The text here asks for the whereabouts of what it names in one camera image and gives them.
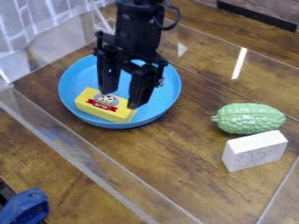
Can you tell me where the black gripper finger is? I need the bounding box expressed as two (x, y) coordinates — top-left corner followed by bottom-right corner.
(127, 65), (165, 109)
(98, 52), (121, 95)

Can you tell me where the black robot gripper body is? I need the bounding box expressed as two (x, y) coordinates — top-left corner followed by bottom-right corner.
(95, 0), (167, 70)

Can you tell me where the yellow butter brick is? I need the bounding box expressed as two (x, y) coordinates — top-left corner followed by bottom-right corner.
(75, 87), (137, 123)

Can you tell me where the blue round tray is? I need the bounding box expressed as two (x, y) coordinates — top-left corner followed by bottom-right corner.
(58, 55), (183, 130)

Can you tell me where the white foam brick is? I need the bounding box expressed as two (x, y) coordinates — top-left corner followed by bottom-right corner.
(222, 130), (289, 172)

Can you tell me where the white checkered cloth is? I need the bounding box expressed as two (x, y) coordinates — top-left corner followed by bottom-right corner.
(0, 0), (115, 57)

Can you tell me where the green bitter gourd toy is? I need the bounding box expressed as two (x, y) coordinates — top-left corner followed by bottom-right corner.
(211, 103), (286, 135)

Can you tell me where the clear acrylic enclosure wall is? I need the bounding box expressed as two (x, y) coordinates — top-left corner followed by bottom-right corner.
(0, 0), (299, 224)

